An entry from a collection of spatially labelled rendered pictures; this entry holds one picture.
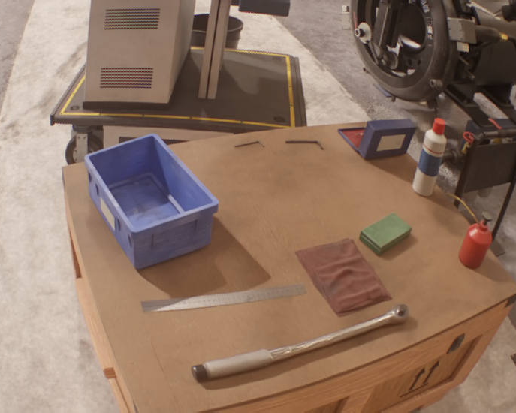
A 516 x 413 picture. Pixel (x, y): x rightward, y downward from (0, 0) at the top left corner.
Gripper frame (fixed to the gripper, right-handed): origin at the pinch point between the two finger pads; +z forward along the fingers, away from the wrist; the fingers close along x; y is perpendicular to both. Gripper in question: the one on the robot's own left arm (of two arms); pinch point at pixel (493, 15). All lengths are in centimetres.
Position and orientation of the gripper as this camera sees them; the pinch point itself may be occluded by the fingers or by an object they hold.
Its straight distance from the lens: 247.1
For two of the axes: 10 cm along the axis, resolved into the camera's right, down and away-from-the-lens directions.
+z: -3.8, 0.4, 9.2
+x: 0.7, -10.0, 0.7
